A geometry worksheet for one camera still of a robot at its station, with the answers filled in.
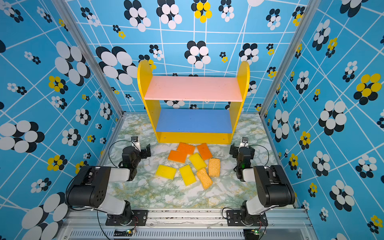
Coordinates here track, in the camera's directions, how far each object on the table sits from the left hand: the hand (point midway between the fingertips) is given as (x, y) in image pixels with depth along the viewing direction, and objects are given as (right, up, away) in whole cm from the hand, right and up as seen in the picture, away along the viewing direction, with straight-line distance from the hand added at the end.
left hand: (143, 143), depth 94 cm
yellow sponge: (+34, -12, 0) cm, 36 cm away
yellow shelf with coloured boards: (+32, +25, +30) cm, 50 cm away
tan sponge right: (+45, -14, -5) cm, 47 cm away
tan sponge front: (+38, -19, -9) cm, 44 cm away
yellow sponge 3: (+29, -18, -7) cm, 35 cm away
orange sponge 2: (+39, -6, +4) cm, 40 cm away
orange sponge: (+28, -4, +5) cm, 29 cm away
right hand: (+64, -1, -1) cm, 64 cm away
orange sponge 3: (+21, -9, +3) cm, 23 cm away
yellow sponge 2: (+15, -17, -5) cm, 23 cm away
